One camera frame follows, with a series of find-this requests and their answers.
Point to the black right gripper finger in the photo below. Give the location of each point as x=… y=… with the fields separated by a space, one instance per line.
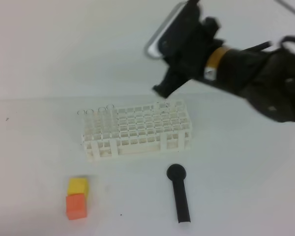
x=172 y=81

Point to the white test tube rack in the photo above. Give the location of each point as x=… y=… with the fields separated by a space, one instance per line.
x=159 y=127

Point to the orange foam cube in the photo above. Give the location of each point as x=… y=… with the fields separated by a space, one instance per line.
x=76 y=206

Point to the yellow foam cube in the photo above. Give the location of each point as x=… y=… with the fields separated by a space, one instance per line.
x=78 y=185

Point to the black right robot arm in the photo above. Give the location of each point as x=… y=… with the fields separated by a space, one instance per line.
x=265 y=79

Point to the clear glass test tube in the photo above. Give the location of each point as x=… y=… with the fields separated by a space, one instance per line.
x=112 y=117

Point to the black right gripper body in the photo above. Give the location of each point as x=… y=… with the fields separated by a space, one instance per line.
x=186 y=42

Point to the clear racked tube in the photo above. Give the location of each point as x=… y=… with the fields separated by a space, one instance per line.
x=102 y=116
x=89 y=119
x=82 y=115

